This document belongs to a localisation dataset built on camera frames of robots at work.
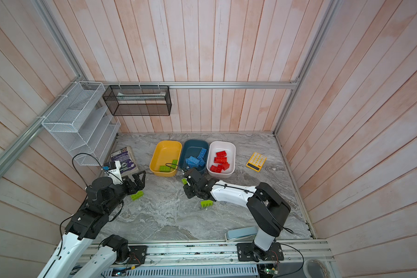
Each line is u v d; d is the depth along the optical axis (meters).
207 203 0.86
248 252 0.73
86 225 0.47
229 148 1.11
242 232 0.75
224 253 0.76
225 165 1.01
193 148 1.13
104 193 0.51
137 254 0.73
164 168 1.01
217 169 0.97
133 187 0.62
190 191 0.78
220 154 1.07
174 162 1.04
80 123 0.72
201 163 1.01
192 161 0.99
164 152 1.08
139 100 1.05
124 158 1.04
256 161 1.04
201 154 1.06
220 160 1.01
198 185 0.67
